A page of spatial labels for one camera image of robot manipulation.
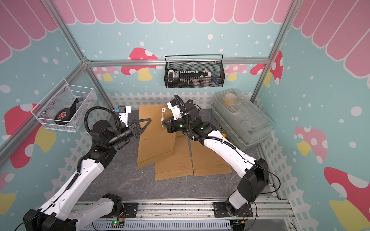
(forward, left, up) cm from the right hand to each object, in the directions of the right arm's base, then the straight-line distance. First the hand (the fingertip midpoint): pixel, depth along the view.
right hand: (162, 122), depth 71 cm
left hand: (-3, +4, +3) cm, 6 cm away
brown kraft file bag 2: (-8, -6, -32) cm, 33 cm away
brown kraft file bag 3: (-7, -24, -32) cm, 40 cm away
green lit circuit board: (-38, +24, -35) cm, 57 cm away
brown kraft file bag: (-8, +3, -4) cm, 9 cm away
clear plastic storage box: (+14, -45, -14) cm, 49 cm away
